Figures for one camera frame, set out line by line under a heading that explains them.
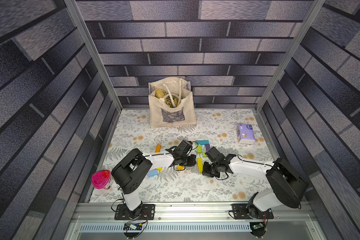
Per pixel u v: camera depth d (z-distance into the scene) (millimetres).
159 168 875
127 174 479
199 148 973
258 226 726
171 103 963
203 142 1009
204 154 740
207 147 979
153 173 872
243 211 729
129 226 708
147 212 738
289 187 441
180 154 726
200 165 880
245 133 977
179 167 865
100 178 745
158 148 955
